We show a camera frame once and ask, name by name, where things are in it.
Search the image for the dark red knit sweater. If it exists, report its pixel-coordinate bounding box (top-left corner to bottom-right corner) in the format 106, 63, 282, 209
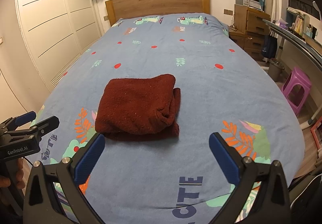
95, 74, 181, 142

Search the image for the person left hand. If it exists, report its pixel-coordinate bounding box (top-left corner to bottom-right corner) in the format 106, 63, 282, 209
0, 157, 26, 190

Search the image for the red framed board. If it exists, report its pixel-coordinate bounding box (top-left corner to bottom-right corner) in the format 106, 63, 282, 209
311, 117, 322, 149

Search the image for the white wardrobe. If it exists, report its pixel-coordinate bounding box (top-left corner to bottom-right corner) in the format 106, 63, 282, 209
0, 0, 105, 119

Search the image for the purple plastic stool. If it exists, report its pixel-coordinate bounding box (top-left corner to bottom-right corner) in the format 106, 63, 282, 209
281, 67, 312, 115

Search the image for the grey waste bin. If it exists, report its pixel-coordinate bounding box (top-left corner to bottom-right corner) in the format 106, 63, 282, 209
267, 59, 284, 82

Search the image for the dark blue hanging bag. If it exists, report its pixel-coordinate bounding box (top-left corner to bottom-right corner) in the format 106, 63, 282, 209
261, 31, 277, 59

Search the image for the grey study desk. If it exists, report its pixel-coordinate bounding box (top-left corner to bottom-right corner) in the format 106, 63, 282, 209
263, 19, 321, 115

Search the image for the wooden headboard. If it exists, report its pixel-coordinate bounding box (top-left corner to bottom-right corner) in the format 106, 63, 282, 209
105, 0, 210, 25

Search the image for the wooden drawer chest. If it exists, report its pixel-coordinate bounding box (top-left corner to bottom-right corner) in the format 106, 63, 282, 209
229, 4, 270, 61

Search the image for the white desk lamp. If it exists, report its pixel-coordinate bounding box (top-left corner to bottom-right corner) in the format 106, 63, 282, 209
312, 1, 322, 22

